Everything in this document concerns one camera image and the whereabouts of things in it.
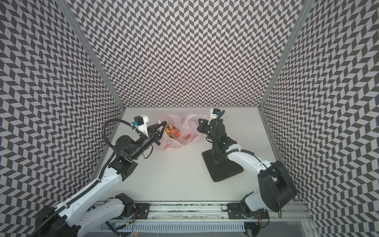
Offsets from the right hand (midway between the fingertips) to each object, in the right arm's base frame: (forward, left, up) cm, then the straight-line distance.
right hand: (197, 123), depth 82 cm
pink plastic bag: (+10, +7, -20) cm, 24 cm away
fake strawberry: (+5, +14, -18) cm, 23 cm away
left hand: (-9, +14, +12) cm, 20 cm away
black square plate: (-20, -11, -21) cm, 31 cm away
